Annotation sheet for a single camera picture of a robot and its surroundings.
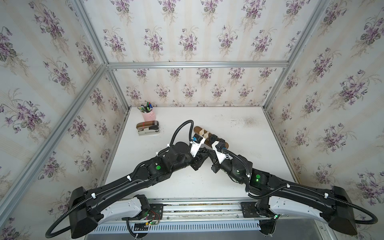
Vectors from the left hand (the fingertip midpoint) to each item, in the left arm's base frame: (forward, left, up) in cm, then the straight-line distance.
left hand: (207, 152), depth 68 cm
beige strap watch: (+23, 0, -16) cm, 28 cm away
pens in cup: (+40, +39, -13) cm, 58 cm away
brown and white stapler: (+29, +37, -20) cm, 51 cm away
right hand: (+1, -1, 0) cm, 1 cm away
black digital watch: (+18, -6, -15) cm, 24 cm away
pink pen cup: (+37, +37, -17) cm, 55 cm away
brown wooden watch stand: (+25, +3, -16) cm, 30 cm away
